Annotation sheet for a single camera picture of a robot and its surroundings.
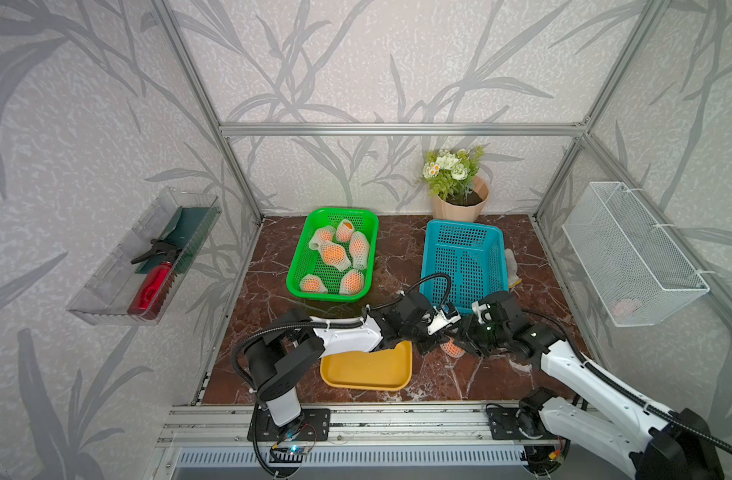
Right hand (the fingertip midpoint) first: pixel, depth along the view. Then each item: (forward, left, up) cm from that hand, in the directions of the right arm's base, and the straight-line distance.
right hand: (445, 334), depth 79 cm
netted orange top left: (+37, +39, -3) cm, 54 cm away
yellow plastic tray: (-6, +15, -10) cm, 19 cm away
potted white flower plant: (+49, -10, +8) cm, 50 cm away
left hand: (0, -1, -3) cm, 3 cm away
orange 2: (+18, +26, -4) cm, 32 cm away
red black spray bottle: (0, +62, +26) cm, 67 cm away
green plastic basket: (+28, +32, -3) cm, 43 cm away
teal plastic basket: (+34, -16, -10) cm, 39 cm away
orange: (-2, -2, -4) cm, 5 cm away
